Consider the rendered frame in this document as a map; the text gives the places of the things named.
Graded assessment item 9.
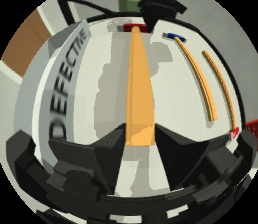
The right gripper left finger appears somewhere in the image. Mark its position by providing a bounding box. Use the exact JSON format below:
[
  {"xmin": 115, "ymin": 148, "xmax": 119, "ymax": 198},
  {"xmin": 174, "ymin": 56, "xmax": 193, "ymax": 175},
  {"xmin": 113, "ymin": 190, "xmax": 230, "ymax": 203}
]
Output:
[{"xmin": 48, "ymin": 123, "xmax": 126, "ymax": 195}]

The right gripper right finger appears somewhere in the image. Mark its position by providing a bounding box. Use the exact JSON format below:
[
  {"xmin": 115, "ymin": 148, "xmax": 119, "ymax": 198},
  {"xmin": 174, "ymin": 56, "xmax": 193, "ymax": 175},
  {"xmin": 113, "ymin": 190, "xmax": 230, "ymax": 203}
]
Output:
[{"xmin": 154, "ymin": 123, "xmax": 230, "ymax": 191}]

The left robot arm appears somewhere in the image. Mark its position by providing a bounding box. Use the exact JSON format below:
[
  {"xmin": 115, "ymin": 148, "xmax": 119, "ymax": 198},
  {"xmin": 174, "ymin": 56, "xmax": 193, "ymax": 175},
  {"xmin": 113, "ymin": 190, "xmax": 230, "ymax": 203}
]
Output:
[{"xmin": 164, "ymin": 0, "xmax": 187, "ymax": 14}]

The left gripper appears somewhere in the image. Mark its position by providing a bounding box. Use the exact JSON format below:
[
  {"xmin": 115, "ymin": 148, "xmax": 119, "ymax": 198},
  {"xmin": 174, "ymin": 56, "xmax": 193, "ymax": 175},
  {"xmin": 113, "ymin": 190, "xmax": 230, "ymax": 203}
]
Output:
[{"xmin": 138, "ymin": 0, "xmax": 177, "ymax": 32}]

